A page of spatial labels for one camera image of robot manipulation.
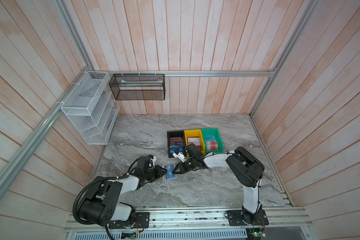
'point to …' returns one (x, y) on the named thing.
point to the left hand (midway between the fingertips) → (166, 173)
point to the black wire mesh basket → (138, 86)
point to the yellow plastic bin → (195, 136)
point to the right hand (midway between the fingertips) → (174, 172)
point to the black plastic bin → (175, 140)
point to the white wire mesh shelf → (90, 105)
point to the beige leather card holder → (169, 175)
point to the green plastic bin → (212, 140)
